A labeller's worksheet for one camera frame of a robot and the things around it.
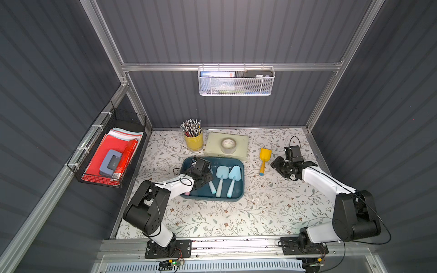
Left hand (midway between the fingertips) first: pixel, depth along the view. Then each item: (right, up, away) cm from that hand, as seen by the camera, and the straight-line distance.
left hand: (210, 176), depth 93 cm
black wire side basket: (-39, +27, -11) cm, 49 cm away
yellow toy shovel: (+34, +11, +12) cm, 38 cm away
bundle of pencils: (-11, +27, +3) cm, 29 cm away
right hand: (+35, +6, -3) cm, 35 cm away
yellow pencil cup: (-10, +18, +9) cm, 23 cm away
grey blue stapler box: (-38, +11, -27) cm, 47 cm away
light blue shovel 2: (+7, +2, +4) cm, 8 cm away
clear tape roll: (+11, +17, +12) cm, 23 cm away
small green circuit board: (-17, -34, -21) cm, 43 cm away
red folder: (-42, +7, -30) cm, 52 cm away
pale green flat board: (+1, +15, +15) cm, 22 cm away
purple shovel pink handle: (-11, -8, -6) cm, 15 cm away
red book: (-33, +11, -25) cm, 43 cm away
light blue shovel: (+2, -6, -6) cm, 9 cm away
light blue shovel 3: (+14, 0, +3) cm, 15 cm away
